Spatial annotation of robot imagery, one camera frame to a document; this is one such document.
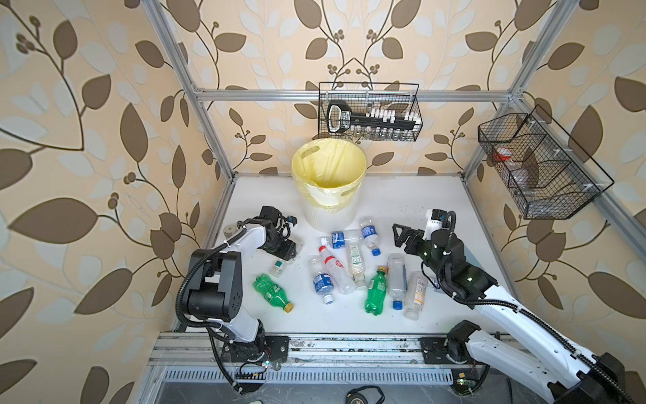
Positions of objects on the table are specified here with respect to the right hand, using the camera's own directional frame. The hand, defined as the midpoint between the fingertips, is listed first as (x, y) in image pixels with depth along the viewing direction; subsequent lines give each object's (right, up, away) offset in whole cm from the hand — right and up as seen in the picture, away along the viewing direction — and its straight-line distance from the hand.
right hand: (404, 229), depth 78 cm
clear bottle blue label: (-26, -17, +5) cm, 32 cm away
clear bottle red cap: (-20, -16, +7) cm, 26 cm away
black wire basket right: (+41, +16, -5) cm, 44 cm away
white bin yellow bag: (-25, +21, +27) cm, 42 cm away
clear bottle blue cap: (0, -19, +10) cm, 21 cm away
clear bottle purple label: (+2, -11, -20) cm, 23 cm away
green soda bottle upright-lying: (-8, -21, +3) cm, 23 cm away
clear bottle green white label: (-14, -9, +13) cm, 21 cm away
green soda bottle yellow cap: (-42, -21, +3) cm, 47 cm away
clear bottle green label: (-42, -16, +11) cm, 46 cm away
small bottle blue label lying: (-20, -6, +16) cm, 26 cm away
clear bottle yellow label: (+5, -21, +3) cm, 22 cm away
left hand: (-41, -9, +14) cm, 44 cm away
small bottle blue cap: (-8, -3, +18) cm, 20 cm away
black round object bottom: (-17, -43, -12) cm, 48 cm away
